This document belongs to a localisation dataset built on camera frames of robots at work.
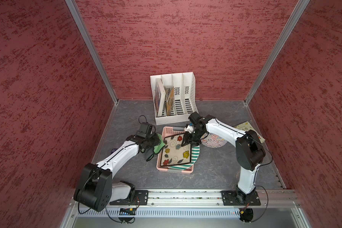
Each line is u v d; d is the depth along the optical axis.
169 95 0.94
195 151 0.81
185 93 1.19
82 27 0.78
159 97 0.92
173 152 0.87
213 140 0.97
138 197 0.74
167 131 0.97
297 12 0.73
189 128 0.85
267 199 0.70
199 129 0.69
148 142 0.72
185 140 0.79
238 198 0.65
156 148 0.83
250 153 0.49
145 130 0.67
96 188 0.41
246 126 1.03
